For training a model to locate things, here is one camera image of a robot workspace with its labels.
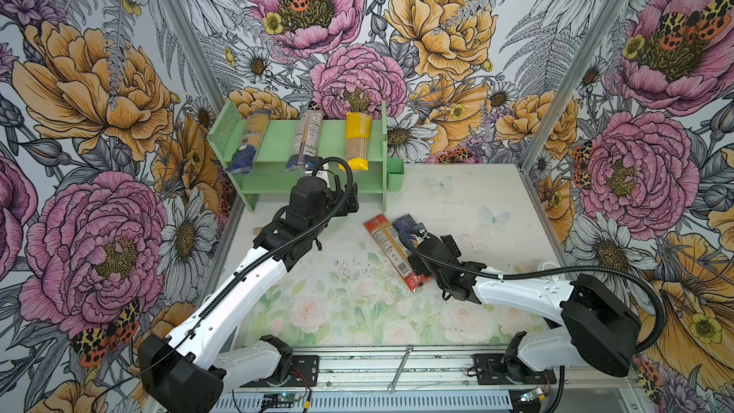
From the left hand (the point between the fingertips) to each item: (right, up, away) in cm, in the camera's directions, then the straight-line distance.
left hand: (340, 195), depth 75 cm
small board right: (+47, -49, -3) cm, 68 cm away
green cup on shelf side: (+17, +8, +36) cm, 41 cm away
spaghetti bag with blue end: (-27, +11, +6) cm, 30 cm away
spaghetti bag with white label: (-12, +17, +12) cm, 23 cm away
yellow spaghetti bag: (+4, +20, +15) cm, 25 cm away
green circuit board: (-14, -49, -4) cm, 51 cm away
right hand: (+26, -18, +13) cm, 34 cm away
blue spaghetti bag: (+20, -9, +25) cm, 33 cm away
